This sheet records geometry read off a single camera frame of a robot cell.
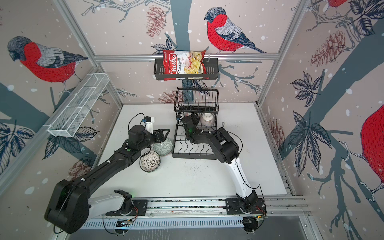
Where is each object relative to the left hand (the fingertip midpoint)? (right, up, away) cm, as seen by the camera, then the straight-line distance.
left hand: (165, 130), depth 81 cm
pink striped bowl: (+25, +5, +23) cm, 34 cm away
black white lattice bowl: (-10, -19, +5) cm, 22 cm away
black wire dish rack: (+24, +19, +37) cm, 48 cm away
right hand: (+15, +6, +23) cm, 28 cm away
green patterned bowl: (-3, -13, +12) cm, 18 cm away
